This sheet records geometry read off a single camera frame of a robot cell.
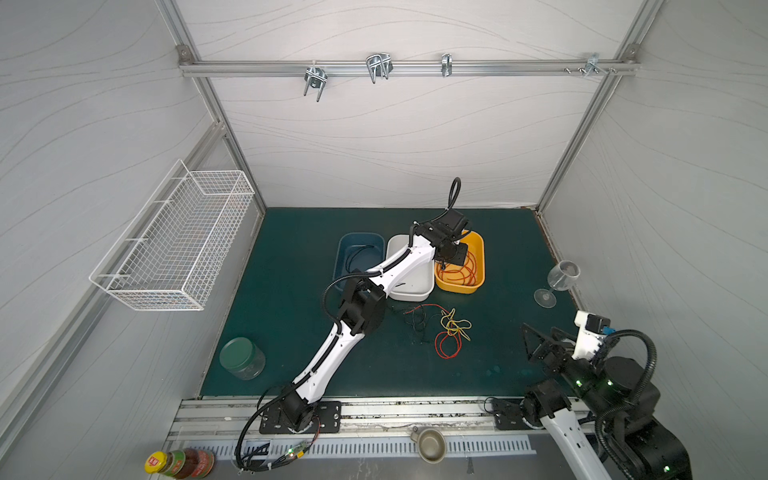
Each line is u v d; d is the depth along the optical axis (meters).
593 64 0.76
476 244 1.05
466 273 1.01
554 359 0.55
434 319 0.90
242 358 0.73
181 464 0.57
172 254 0.68
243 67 0.78
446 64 0.78
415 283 0.98
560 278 0.86
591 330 0.54
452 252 0.83
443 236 0.70
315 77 0.79
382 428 0.73
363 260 1.05
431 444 0.69
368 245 1.08
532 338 0.59
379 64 0.76
